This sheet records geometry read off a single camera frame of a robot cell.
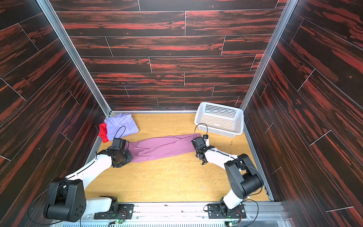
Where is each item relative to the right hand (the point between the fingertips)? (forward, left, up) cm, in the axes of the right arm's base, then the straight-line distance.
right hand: (209, 150), depth 94 cm
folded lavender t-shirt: (+17, +65, +4) cm, 68 cm away
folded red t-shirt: (+11, +78, +1) cm, 79 cm away
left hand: (-8, +51, +1) cm, 52 cm away
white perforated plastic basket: (+31, -11, -2) cm, 33 cm away
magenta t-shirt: (+1, +38, -1) cm, 38 cm away
